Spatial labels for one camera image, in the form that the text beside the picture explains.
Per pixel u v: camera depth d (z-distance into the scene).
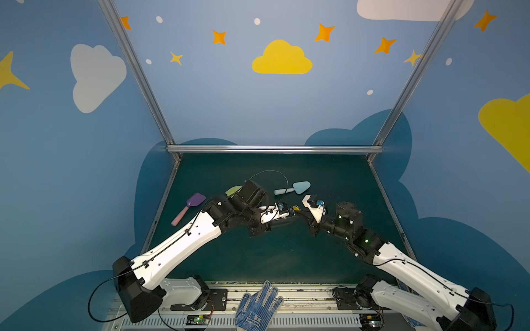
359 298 0.67
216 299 0.75
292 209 0.72
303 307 0.74
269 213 0.59
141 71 0.85
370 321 0.72
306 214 0.67
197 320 0.71
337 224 0.60
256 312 0.72
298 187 1.08
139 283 0.38
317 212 0.64
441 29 0.74
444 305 0.42
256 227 0.62
